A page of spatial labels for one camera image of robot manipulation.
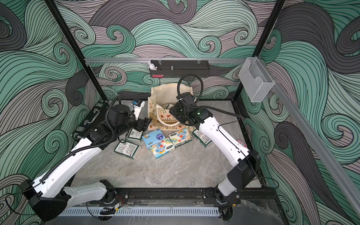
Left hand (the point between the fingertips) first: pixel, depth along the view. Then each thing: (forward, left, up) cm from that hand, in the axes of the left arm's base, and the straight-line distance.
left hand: (145, 113), depth 69 cm
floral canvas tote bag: (+28, -6, -17) cm, 33 cm away
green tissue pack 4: (+18, -10, -14) cm, 25 cm away
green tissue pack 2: (+2, +12, -28) cm, 31 cm away
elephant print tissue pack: (+2, -19, -27) cm, 33 cm away
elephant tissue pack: (-6, -7, -26) cm, 28 cm away
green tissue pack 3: (-7, +14, -27) cm, 31 cm away
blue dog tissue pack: (0, -1, -25) cm, 25 cm away
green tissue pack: (-1, -35, -27) cm, 44 cm away
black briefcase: (+9, +34, -11) cm, 36 cm away
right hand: (+5, -12, -3) cm, 13 cm away
